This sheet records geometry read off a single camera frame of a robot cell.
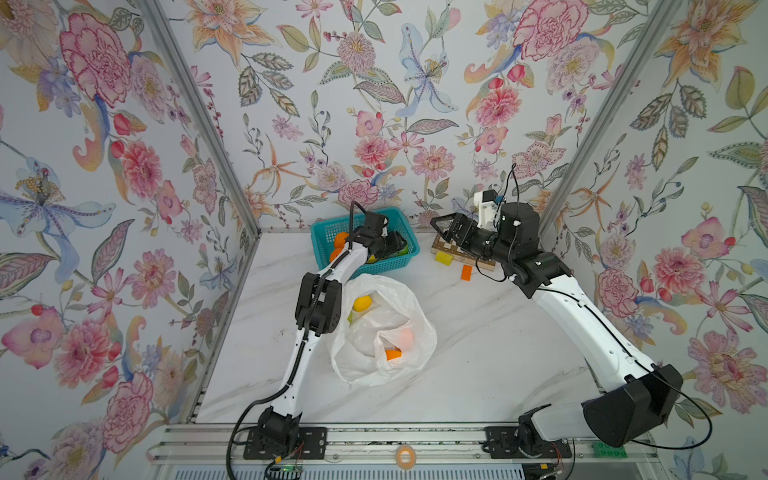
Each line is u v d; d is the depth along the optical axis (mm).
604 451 720
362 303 953
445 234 638
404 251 1037
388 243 971
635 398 388
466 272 1075
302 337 666
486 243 615
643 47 746
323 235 1129
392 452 733
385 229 981
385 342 844
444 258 1096
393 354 806
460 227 632
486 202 652
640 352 429
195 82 821
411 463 718
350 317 948
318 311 668
